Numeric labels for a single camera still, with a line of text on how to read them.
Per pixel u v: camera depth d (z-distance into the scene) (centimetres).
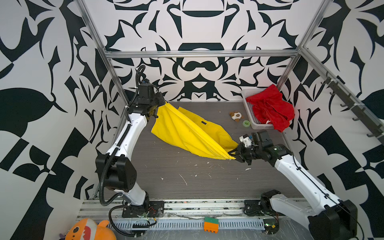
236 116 108
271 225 71
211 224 69
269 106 104
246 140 75
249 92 115
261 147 61
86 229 62
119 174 44
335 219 38
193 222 71
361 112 55
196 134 78
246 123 108
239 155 67
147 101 62
